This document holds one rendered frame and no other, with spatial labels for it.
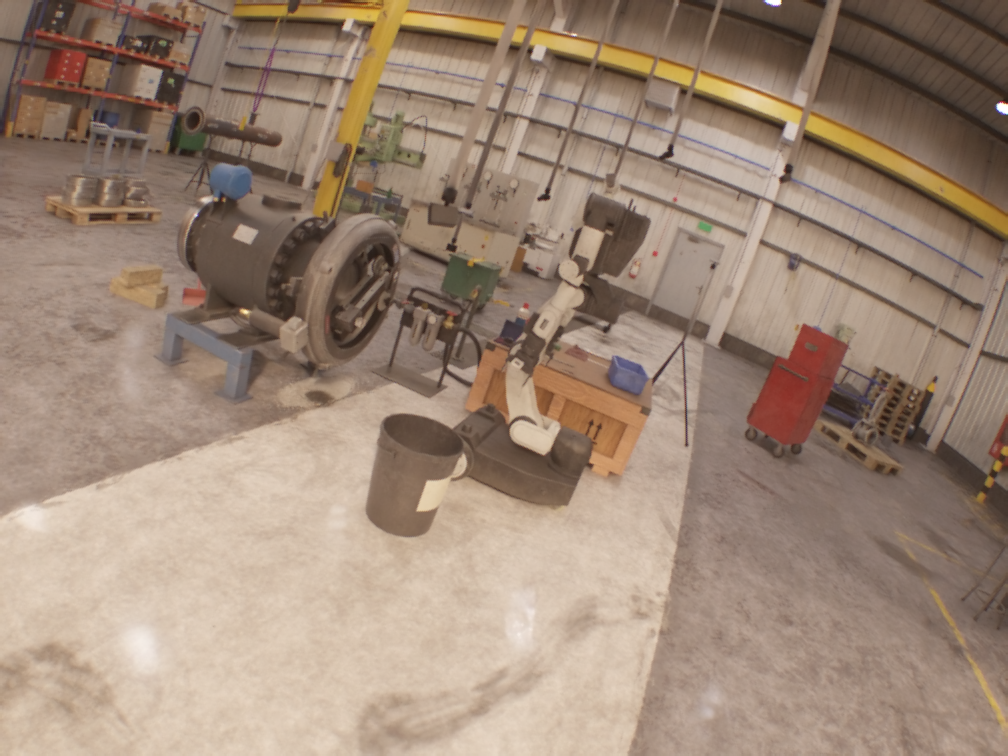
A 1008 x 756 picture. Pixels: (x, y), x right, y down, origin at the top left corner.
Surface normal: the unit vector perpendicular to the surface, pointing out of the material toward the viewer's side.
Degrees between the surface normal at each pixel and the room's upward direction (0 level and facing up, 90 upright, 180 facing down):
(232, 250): 82
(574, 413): 90
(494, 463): 90
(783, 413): 90
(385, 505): 93
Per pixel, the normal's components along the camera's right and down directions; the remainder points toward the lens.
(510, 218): -0.51, 0.09
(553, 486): 0.04, 0.32
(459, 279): -0.21, 0.22
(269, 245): -0.10, -0.20
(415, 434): 0.27, 0.33
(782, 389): -0.75, -0.06
